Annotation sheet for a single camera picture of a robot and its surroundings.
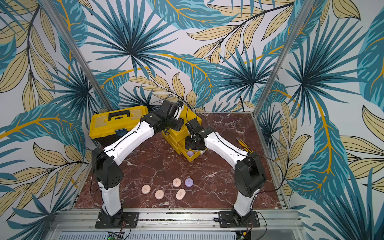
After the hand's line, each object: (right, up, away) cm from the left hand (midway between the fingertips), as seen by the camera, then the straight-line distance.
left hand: (179, 123), depth 84 cm
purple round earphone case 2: (+5, -33, 0) cm, 34 cm away
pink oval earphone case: (+1, -38, -4) cm, 38 cm away
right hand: (+6, -13, +3) cm, 14 cm away
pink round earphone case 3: (-11, -39, -3) cm, 40 cm away
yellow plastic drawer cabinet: (-2, -9, 0) cm, 9 cm away
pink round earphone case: (-1, -33, -1) cm, 33 cm away
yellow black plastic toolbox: (-44, -2, +5) cm, 44 cm away
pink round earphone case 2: (-18, -36, -3) cm, 41 cm away
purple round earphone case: (+6, -17, +2) cm, 18 cm away
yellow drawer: (+9, -17, -2) cm, 19 cm away
